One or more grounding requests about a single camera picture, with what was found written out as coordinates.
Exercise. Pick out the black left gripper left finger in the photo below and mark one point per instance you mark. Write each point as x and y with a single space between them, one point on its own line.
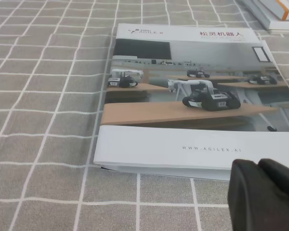
255 203

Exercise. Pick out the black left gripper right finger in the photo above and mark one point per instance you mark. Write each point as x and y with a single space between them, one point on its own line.
277 173

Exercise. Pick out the AgileX robot brochure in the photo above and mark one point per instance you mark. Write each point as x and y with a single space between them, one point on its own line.
187 101

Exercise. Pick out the white orange ROS book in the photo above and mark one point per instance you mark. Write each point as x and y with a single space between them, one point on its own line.
280 8

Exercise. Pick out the grey checkered tablecloth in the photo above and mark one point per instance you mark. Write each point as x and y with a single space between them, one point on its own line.
52 75

